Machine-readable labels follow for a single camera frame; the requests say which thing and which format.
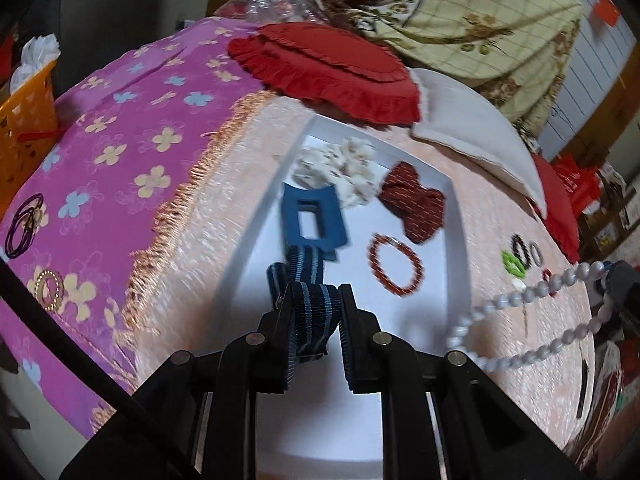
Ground white dotted scrunchie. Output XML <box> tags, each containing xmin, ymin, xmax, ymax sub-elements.
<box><xmin>291</xmin><ymin>136</ymin><xmax>378</xmax><ymax>209</ymax></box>

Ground clear plastic wrap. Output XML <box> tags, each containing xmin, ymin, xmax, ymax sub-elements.
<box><xmin>245</xmin><ymin>0</ymin><xmax>322</xmax><ymax>27</ymax></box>

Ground black cable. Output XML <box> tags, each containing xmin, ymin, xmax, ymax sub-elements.
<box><xmin>0</xmin><ymin>259</ymin><xmax>202</xmax><ymax>480</ymax></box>

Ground red bead bracelet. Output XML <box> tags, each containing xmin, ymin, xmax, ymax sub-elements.
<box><xmin>367</xmin><ymin>233</ymin><xmax>426</xmax><ymax>295</ymax></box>

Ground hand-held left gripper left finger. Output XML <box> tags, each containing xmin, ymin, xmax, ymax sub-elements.
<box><xmin>60</xmin><ymin>282</ymin><xmax>302</xmax><ymax>480</ymax></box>

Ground red polka-dot scrunchie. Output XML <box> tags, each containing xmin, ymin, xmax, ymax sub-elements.
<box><xmin>377</xmin><ymin>161</ymin><xmax>447</xmax><ymax>246</ymax></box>

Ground red shopping bag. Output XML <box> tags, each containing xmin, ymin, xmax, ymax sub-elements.
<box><xmin>552</xmin><ymin>155</ymin><xmax>602</xmax><ymax>216</ymax></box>

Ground white pillow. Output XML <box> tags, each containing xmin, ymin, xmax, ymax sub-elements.
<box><xmin>410</xmin><ymin>67</ymin><xmax>549</xmax><ymax>219</ymax></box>

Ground orange plastic basket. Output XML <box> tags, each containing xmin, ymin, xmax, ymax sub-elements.
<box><xmin>0</xmin><ymin>60</ymin><xmax>62</xmax><ymax>217</ymax></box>

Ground white cardboard box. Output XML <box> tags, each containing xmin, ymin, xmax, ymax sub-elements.
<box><xmin>220</xmin><ymin>112</ymin><xmax>468</xmax><ymax>463</ymax></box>

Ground blue claw clip striped bow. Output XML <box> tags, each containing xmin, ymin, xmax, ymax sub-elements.
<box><xmin>265</xmin><ymin>182</ymin><xmax>351</xmax><ymax>392</ymax></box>

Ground purple floral sheet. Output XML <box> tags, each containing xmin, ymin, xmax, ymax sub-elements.
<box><xmin>0</xmin><ymin>14</ymin><xmax>282</xmax><ymax>442</ymax></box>

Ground gold beaded bracelet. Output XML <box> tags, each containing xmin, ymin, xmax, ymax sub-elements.
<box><xmin>33</xmin><ymin>268</ymin><xmax>64</xmax><ymax>309</ymax></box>

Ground pink quilted bedspread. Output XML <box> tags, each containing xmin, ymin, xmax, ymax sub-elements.
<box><xmin>125</xmin><ymin>91</ymin><xmax>597</xmax><ymax>480</ymax></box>

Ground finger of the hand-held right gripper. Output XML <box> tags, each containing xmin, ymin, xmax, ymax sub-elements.
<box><xmin>594</xmin><ymin>260</ymin><xmax>640</xmax><ymax>322</ymax></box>

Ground white pearl necklace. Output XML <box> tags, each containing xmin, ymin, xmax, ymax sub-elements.
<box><xmin>442</xmin><ymin>260</ymin><xmax>614</xmax><ymax>373</ymax></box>

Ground dark hair ties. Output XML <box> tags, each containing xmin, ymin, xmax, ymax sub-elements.
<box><xmin>5</xmin><ymin>202</ymin><xmax>49</xmax><ymax>257</ymax></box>

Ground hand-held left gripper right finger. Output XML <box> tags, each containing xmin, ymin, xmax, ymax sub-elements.
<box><xmin>339</xmin><ymin>283</ymin><xmax>584</xmax><ymax>480</ymax></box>

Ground floral beige quilt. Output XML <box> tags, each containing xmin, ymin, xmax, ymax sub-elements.
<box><xmin>320</xmin><ymin>0</ymin><xmax>584</xmax><ymax>127</ymax></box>

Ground white plastic bag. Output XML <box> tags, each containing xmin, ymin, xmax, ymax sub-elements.
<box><xmin>10</xmin><ymin>33</ymin><xmax>62</xmax><ymax>89</ymax></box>

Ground red ruffled pillow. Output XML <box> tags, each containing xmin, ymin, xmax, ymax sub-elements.
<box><xmin>530</xmin><ymin>152</ymin><xmax>582</xmax><ymax>264</ymax></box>
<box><xmin>227</xmin><ymin>22</ymin><xmax>422</xmax><ymax>124</ymax></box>

